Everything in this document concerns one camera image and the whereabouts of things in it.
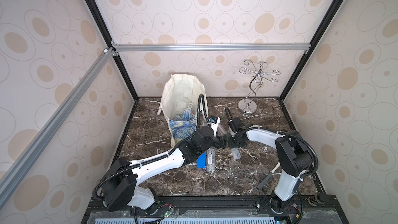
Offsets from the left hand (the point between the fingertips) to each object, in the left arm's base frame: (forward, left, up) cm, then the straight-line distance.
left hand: (228, 133), depth 75 cm
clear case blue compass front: (+21, +22, -13) cm, 33 cm away
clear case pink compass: (+14, 0, -21) cm, 25 cm away
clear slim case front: (-5, +8, -20) cm, 22 cm away
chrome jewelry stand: (+36, -21, -19) cm, 46 cm away
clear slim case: (-1, -7, -21) cm, 22 cm away
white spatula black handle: (-13, -24, -21) cm, 35 cm away
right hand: (+6, -9, -22) cm, 25 cm away
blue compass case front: (-6, +13, -21) cm, 25 cm away
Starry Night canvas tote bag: (+36, +29, -16) cm, 49 cm away
